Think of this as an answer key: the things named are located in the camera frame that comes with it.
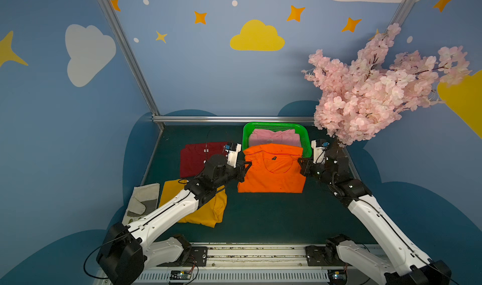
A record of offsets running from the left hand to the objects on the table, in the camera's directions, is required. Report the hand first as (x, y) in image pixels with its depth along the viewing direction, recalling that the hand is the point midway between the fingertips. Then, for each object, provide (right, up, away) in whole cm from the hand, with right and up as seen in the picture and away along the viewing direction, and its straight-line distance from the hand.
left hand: (251, 160), depth 75 cm
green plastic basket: (+33, +9, +33) cm, 47 cm away
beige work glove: (-51, -21, +14) cm, 57 cm away
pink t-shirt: (+26, +11, +36) cm, 46 cm away
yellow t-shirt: (-18, -24, +9) cm, 32 cm away
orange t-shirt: (+11, -4, +6) cm, 13 cm away
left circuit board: (-28, -44, -3) cm, 53 cm away
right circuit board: (+34, -46, -2) cm, 57 cm away
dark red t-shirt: (-32, 0, +33) cm, 46 cm away
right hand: (+21, +1, +3) cm, 22 cm away
